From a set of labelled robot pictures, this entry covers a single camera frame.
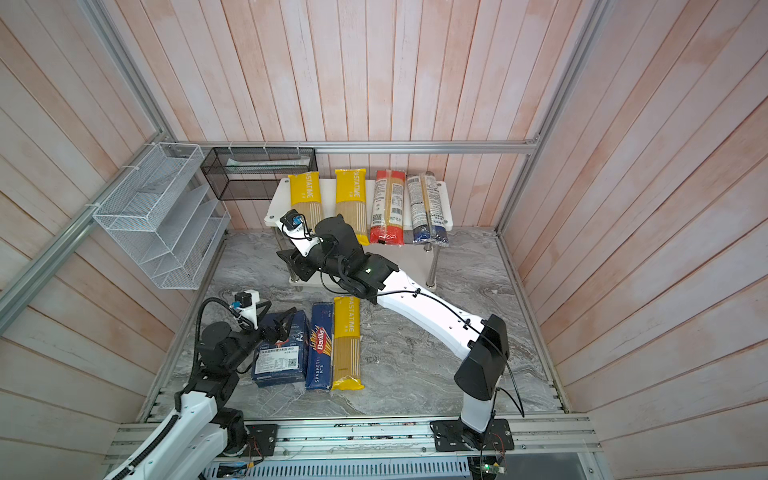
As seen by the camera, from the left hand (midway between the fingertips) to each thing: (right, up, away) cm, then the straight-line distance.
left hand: (284, 310), depth 80 cm
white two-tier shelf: (-2, +31, +2) cm, 31 cm away
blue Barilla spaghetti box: (+9, -14, +5) cm, 17 cm away
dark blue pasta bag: (0, -14, 0) cm, 14 cm away
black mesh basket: (-19, +45, +25) cm, 55 cm away
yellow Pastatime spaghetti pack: (+16, -12, +8) cm, 22 cm away
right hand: (+4, +17, -12) cm, 21 cm away
